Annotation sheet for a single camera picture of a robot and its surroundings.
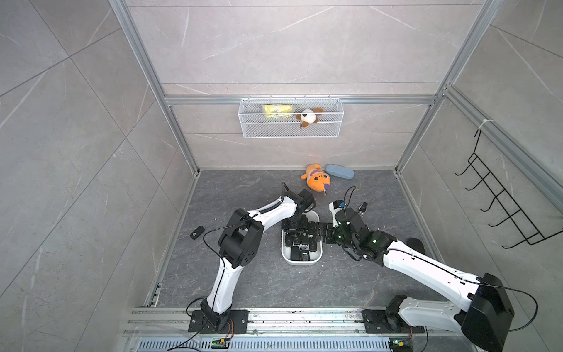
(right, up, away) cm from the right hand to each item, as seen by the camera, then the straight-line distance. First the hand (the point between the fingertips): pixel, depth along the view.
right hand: (320, 228), depth 80 cm
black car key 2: (-12, -7, +12) cm, 19 cm away
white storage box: (-1, -13, +7) cm, 15 cm away
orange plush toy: (+2, +20, +27) cm, 33 cm away
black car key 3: (-8, -7, +12) cm, 16 cm away
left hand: (-7, -2, +14) cm, 16 cm away
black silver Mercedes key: (+24, +5, +23) cm, 34 cm away
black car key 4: (-2, -9, +10) cm, 14 cm away
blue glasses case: (+16, +24, +35) cm, 45 cm away
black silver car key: (-5, -12, +8) cm, 15 cm away
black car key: (-52, -4, +16) cm, 55 cm away
